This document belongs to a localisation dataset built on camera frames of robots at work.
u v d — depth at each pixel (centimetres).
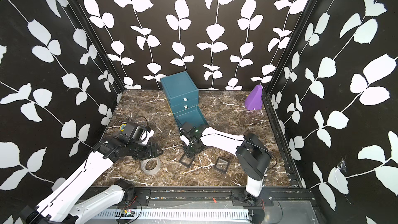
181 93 89
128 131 57
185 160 86
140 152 61
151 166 84
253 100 104
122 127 98
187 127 69
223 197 75
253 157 46
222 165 85
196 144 61
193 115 107
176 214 70
